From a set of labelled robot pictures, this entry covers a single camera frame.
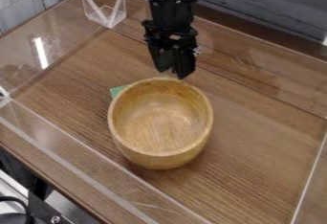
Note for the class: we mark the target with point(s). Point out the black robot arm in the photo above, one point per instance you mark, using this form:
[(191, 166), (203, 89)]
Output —
[(171, 36)]

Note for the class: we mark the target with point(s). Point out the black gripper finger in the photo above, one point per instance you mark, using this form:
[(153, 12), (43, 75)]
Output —
[(160, 51), (184, 53)]

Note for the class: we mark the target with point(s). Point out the black metal bracket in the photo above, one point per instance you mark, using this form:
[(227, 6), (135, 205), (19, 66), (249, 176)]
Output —
[(43, 213)]

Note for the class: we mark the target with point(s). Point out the clear acrylic corner bracket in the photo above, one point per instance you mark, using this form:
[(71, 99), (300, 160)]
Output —
[(107, 16)]

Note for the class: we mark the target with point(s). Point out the green block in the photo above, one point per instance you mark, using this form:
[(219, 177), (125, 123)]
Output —
[(115, 91)]

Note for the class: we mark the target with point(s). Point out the brown wooden bowl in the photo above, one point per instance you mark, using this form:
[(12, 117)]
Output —
[(160, 120)]

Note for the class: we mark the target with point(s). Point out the clear acrylic tray walls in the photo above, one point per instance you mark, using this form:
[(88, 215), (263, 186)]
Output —
[(259, 174)]

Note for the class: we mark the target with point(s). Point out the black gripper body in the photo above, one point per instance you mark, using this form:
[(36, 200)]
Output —
[(171, 22)]

